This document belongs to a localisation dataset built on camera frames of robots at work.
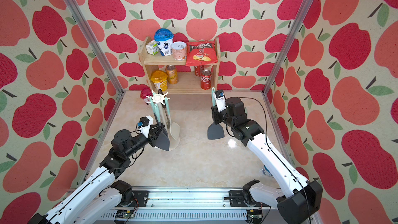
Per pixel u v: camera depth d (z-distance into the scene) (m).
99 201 0.57
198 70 0.96
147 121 0.62
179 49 0.73
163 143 0.77
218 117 0.65
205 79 0.86
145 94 1.07
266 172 0.78
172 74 0.89
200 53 0.75
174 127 0.86
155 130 0.69
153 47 0.77
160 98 0.64
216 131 0.82
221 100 0.63
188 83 0.97
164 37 0.73
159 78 0.86
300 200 0.37
